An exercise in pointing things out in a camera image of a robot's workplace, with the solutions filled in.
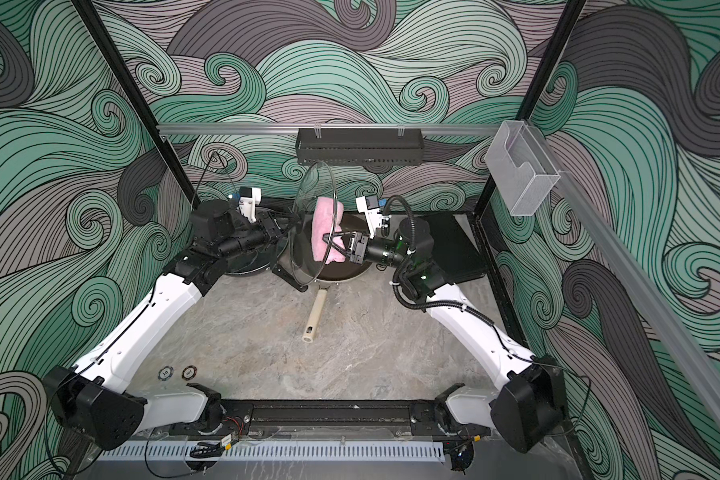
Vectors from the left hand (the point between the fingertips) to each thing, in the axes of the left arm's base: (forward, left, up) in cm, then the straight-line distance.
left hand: (297, 215), depth 67 cm
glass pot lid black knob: (+46, +2, -27) cm, 54 cm away
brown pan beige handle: (-12, -2, -27) cm, 30 cm away
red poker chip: (-24, +33, -39) cm, 56 cm away
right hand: (-8, -6, 0) cm, 10 cm away
